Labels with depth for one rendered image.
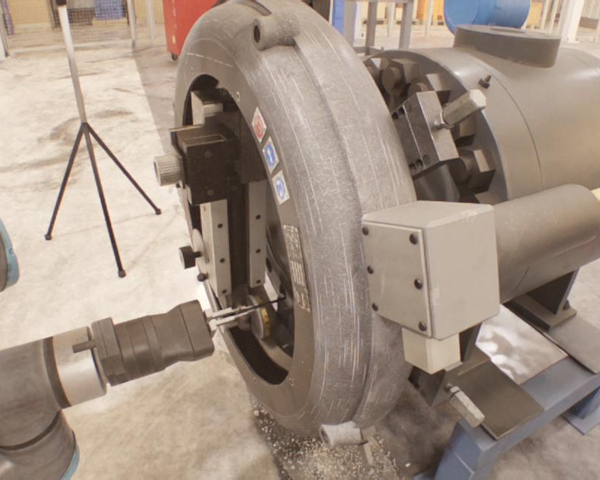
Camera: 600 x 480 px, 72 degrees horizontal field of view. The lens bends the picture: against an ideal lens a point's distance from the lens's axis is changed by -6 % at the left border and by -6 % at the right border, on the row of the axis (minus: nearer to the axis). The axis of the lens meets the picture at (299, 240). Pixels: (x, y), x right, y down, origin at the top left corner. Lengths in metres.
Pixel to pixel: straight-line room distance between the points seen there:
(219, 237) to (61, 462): 0.42
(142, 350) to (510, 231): 0.43
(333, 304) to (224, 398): 0.84
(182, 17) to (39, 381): 5.58
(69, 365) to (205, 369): 0.83
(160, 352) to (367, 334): 0.25
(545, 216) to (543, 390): 0.66
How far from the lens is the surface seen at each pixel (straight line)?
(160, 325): 0.59
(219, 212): 0.77
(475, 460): 0.99
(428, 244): 0.37
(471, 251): 0.40
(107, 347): 0.52
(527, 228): 0.48
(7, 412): 0.59
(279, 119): 0.49
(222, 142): 0.63
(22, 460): 0.66
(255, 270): 0.87
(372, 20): 5.61
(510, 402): 1.04
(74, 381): 0.57
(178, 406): 1.29
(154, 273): 1.76
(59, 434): 0.66
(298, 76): 0.50
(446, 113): 0.46
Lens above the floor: 1.00
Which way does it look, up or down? 32 degrees down
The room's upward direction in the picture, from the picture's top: 1 degrees clockwise
